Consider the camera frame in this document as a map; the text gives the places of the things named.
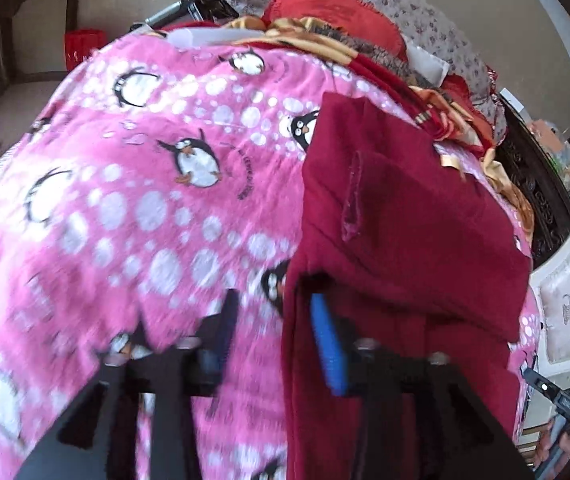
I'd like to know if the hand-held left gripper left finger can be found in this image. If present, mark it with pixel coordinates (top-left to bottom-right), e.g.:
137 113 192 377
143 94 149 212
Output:
15 287 241 480

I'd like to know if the black tripod device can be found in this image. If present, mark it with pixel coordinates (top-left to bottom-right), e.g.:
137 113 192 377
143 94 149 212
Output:
132 0 243 31

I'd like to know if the red bin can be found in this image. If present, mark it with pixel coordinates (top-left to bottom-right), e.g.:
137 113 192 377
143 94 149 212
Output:
65 30 108 72

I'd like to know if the maroon fleece garment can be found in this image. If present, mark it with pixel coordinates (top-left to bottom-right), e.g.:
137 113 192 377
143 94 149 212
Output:
281 91 532 480

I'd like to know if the red and gold patterned blanket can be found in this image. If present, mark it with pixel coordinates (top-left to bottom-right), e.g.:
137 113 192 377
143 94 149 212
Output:
225 16 536 256

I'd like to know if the person's right hand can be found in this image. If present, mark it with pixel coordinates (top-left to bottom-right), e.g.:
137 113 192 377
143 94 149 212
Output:
535 421 570 473

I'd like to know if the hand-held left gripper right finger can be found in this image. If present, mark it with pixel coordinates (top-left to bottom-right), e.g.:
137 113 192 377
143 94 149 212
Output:
310 275 536 480

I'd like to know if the pink penguin print blanket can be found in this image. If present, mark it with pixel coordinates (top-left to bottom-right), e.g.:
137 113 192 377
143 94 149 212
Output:
0 30 541 480

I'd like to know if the dark carved wooden headboard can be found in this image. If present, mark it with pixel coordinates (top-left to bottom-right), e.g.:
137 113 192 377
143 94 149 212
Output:
495 87 570 271

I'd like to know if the red fringed cushion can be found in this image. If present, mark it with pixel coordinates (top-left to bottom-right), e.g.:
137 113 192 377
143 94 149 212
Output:
264 0 408 61

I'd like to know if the cluttered side table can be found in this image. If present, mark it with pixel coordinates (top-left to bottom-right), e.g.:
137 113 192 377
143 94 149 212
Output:
530 119 570 211

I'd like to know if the white paper sheet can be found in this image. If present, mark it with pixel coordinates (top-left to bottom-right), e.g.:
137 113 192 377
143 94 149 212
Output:
172 27 266 47
407 45 451 78

